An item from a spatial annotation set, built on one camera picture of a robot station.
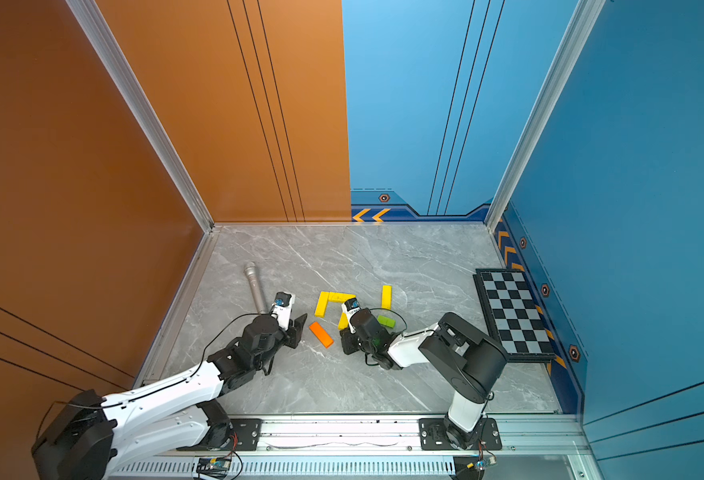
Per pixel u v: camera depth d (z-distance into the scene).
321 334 0.90
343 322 0.92
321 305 0.97
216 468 0.71
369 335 0.71
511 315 0.92
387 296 0.99
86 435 0.41
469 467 0.70
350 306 0.81
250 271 1.02
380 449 0.73
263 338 0.62
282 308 0.71
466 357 0.47
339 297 0.97
